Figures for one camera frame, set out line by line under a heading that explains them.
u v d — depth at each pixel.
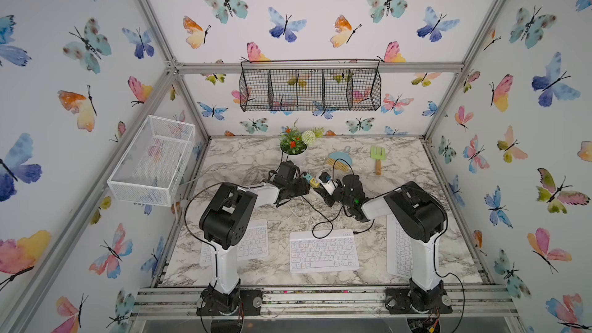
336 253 0.83
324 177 0.84
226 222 0.52
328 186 0.86
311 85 0.98
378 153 1.14
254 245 0.86
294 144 0.98
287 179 0.79
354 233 0.89
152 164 0.84
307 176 0.96
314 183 0.94
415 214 0.54
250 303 0.73
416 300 0.65
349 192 0.79
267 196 0.68
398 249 0.84
